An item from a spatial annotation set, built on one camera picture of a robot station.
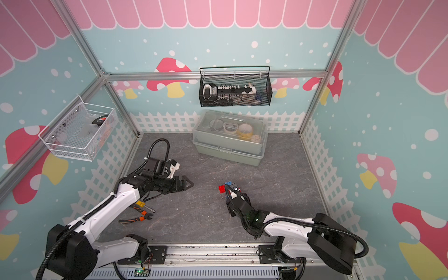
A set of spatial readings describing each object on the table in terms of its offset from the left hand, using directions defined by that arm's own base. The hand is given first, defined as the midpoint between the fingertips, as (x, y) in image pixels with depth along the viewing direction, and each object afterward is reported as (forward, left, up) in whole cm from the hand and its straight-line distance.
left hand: (185, 189), depth 81 cm
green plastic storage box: (+26, -20, +7) cm, 34 cm away
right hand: (-1, -22, -7) cm, 23 cm away
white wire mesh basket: (+17, +46, +19) cm, 52 cm away
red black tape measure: (+22, +38, +22) cm, 49 cm away
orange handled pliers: (-9, +20, -12) cm, 25 cm away
